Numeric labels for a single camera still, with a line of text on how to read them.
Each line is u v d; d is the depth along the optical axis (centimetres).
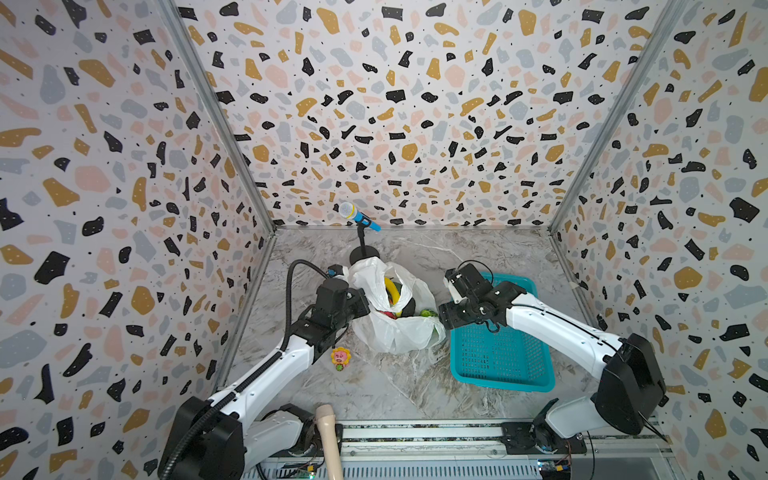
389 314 79
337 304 62
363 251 109
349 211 90
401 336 80
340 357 83
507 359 88
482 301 61
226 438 38
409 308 94
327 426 73
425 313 90
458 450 73
